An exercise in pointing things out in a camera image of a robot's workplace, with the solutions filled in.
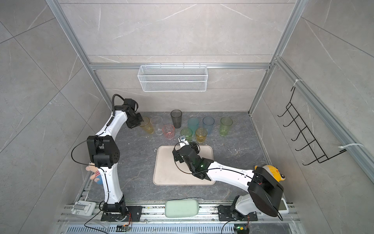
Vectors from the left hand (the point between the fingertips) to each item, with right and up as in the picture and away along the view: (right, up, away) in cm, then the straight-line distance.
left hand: (142, 120), depth 98 cm
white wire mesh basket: (+21, +30, +3) cm, 37 cm away
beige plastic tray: (+19, -32, -8) cm, 39 cm away
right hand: (+29, -15, -16) cm, 37 cm away
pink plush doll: (-20, -32, -17) cm, 42 cm away
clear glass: (+8, 0, +11) cm, 14 cm away
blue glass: (+46, -2, +1) cm, 46 cm away
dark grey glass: (+23, +4, +5) cm, 24 cm away
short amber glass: (+41, -9, +6) cm, 43 cm away
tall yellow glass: (+3, -4, -1) cm, 5 cm away
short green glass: (+32, -9, +4) cm, 33 cm away
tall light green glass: (+57, -3, -2) cm, 57 cm away
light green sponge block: (+28, -46, -25) cm, 59 cm away
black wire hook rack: (+88, -4, -27) cm, 92 cm away
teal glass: (+35, -2, +4) cm, 36 cm away
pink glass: (+17, -7, +5) cm, 20 cm away
